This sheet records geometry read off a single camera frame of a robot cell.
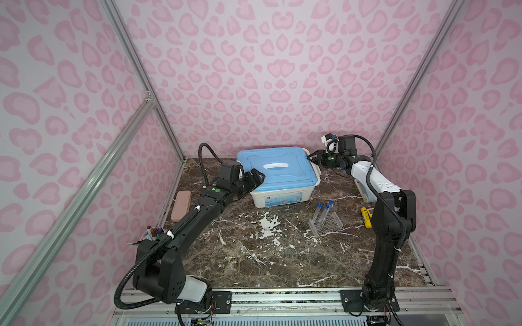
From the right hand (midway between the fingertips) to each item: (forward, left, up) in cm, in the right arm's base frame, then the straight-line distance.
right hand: (313, 155), depth 92 cm
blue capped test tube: (-19, -3, -14) cm, 23 cm away
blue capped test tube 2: (-14, -9, -22) cm, 27 cm away
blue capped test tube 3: (-12, -11, -21) cm, 27 cm away
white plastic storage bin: (-14, +11, -12) cm, 22 cm away
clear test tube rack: (-23, -8, -20) cm, 32 cm away
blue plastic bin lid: (-7, +13, -2) cm, 15 cm away
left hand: (-15, +22, +3) cm, 27 cm away
